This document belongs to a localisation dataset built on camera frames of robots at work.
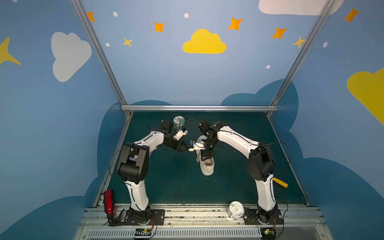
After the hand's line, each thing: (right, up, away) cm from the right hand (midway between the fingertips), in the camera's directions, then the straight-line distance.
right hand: (204, 152), depth 89 cm
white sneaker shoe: (+1, -7, -7) cm, 10 cm away
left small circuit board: (-31, -37, -16) cm, 51 cm away
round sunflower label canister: (-17, +20, +16) cm, 30 cm away
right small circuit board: (+31, -38, -16) cm, 52 cm away
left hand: (-13, +3, +6) cm, 14 cm away
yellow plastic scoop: (+44, -17, -4) cm, 47 cm away
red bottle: (-50, -24, -13) cm, 57 cm away
